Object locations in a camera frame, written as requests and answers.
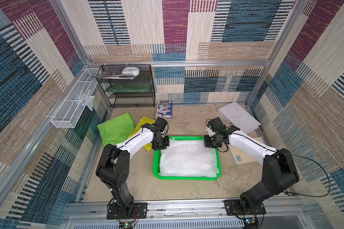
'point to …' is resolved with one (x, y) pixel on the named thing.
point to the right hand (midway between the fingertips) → (204, 142)
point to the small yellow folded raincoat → (143, 120)
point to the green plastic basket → (156, 163)
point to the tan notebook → (239, 157)
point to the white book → (237, 116)
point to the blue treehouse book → (165, 109)
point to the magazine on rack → (114, 75)
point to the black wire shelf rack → (127, 86)
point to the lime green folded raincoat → (115, 131)
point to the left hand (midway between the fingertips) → (167, 146)
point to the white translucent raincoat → (188, 158)
